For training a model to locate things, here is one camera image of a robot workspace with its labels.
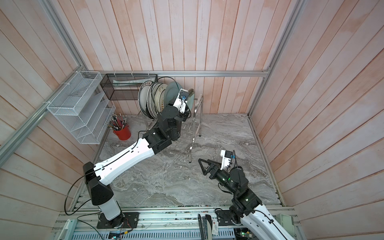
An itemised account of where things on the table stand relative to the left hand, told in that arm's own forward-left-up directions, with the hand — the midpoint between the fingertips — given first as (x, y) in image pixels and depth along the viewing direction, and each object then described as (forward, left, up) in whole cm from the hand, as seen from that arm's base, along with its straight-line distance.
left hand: (178, 100), depth 67 cm
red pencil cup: (+9, +40, -37) cm, 56 cm away
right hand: (-19, -12, -22) cm, 31 cm away
